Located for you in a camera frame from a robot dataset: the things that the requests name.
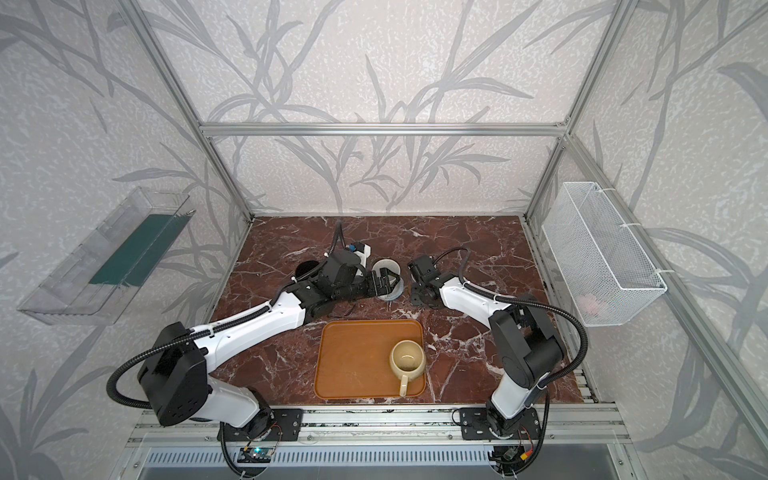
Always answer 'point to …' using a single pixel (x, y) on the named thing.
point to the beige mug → (408, 361)
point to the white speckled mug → (393, 266)
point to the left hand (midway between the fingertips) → (394, 273)
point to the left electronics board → (254, 455)
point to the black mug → (305, 267)
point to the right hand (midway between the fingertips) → (420, 288)
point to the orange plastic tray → (352, 359)
